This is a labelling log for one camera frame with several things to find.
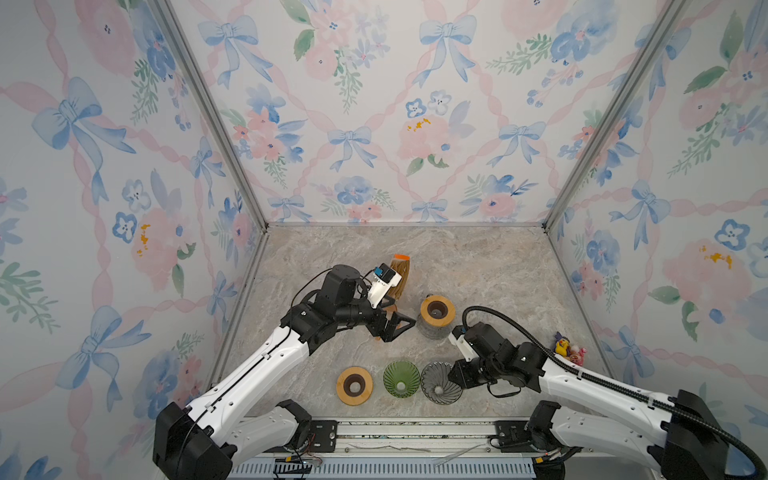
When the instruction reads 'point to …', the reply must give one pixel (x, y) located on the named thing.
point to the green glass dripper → (401, 379)
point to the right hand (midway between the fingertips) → (447, 376)
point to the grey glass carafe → (434, 332)
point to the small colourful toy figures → (563, 347)
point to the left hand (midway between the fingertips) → (403, 309)
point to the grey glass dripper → (436, 386)
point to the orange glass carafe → (389, 313)
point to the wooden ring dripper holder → (437, 322)
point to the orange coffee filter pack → (401, 265)
